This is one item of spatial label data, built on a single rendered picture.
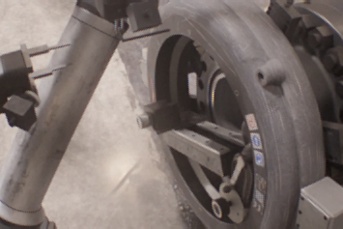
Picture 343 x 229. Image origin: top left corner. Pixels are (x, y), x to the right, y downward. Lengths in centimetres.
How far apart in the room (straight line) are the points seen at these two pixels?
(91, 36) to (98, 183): 103
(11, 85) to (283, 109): 52
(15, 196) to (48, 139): 14
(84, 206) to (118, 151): 30
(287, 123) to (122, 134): 114
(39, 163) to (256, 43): 50
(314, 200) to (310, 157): 9
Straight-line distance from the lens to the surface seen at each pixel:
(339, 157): 86
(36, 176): 83
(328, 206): 82
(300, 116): 81
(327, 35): 111
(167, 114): 119
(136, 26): 46
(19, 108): 48
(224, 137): 109
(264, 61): 82
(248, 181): 95
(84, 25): 76
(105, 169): 173
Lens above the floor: 147
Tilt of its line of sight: 50 degrees down
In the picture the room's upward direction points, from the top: 8 degrees clockwise
